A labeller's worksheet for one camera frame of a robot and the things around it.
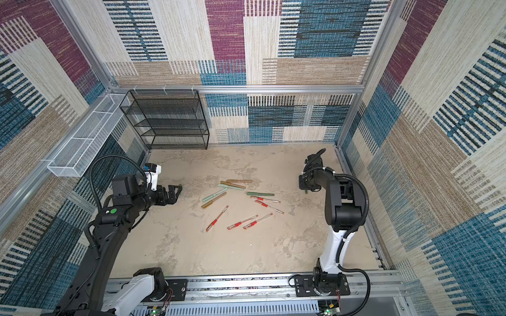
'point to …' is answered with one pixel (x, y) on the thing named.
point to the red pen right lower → (253, 222)
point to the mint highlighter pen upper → (225, 185)
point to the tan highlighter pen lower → (213, 199)
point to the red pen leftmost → (215, 220)
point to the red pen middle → (235, 225)
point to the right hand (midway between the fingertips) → (306, 186)
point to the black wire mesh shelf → (168, 118)
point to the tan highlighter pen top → (239, 180)
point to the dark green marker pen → (257, 193)
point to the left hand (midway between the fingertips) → (169, 184)
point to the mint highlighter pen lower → (215, 194)
